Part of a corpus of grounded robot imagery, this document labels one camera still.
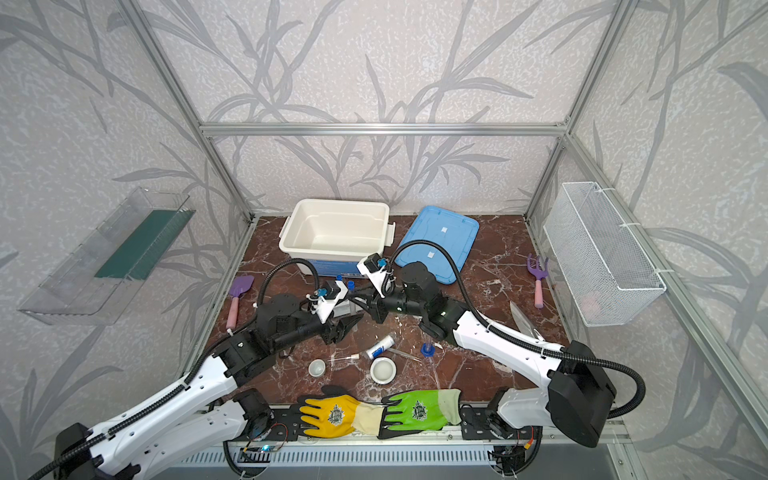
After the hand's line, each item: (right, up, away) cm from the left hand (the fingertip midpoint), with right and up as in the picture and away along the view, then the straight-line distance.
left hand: (358, 299), depth 71 cm
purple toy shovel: (-44, -1, +28) cm, 52 cm away
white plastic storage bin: (-16, +18, +47) cm, 53 cm away
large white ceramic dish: (+5, -22, +10) cm, 25 cm away
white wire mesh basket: (+53, +7, -9) cm, 55 cm away
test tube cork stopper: (-7, -20, +13) cm, 25 cm away
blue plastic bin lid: (+31, +17, +45) cm, 57 cm away
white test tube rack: (-1, 0, -5) cm, 5 cm away
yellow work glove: (-5, -30, +2) cm, 30 cm away
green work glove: (+13, -29, +4) cm, 32 cm away
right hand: (-1, +4, -1) cm, 4 cm away
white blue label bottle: (+6, -16, +14) cm, 22 cm away
